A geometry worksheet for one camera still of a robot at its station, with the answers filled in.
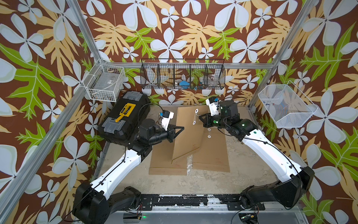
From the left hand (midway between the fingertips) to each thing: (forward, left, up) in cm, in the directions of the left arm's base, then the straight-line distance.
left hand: (184, 127), depth 69 cm
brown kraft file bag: (-5, -3, -3) cm, 7 cm away
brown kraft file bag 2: (-1, -21, -31) cm, 38 cm away
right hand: (+7, -8, 0) cm, 11 cm away
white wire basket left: (+32, +50, +4) cm, 59 cm away
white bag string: (+7, -6, +4) cm, 10 cm away
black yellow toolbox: (+10, +38, -13) cm, 42 cm away
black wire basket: (+46, +2, +1) cm, 46 cm away
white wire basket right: (+16, -63, -3) cm, 65 cm away
